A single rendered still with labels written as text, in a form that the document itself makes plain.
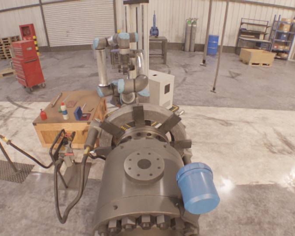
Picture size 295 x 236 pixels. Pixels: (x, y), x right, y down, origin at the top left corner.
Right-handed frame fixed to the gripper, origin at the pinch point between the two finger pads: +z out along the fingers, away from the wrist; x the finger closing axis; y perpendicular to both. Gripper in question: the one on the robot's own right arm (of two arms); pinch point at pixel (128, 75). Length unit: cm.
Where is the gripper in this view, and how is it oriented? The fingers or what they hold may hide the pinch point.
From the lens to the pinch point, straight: 159.2
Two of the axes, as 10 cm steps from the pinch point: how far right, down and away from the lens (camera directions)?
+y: -10.0, 0.2, -0.3
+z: 0.0, 8.5, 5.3
